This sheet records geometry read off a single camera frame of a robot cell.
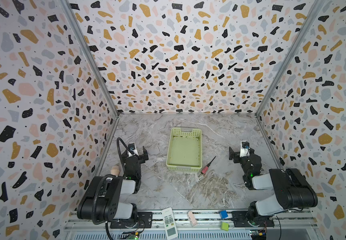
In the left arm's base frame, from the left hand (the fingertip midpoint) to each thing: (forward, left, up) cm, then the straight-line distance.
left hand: (134, 146), depth 87 cm
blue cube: (-34, -48, -12) cm, 60 cm away
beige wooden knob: (-11, +11, -8) cm, 17 cm away
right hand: (+1, -61, -1) cm, 61 cm away
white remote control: (-37, -21, -10) cm, 44 cm away
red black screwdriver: (-9, -42, -12) cm, 45 cm away
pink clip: (-36, -32, -10) cm, 49 cm away
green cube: (-39, -48, -11) cm, 62 cm away
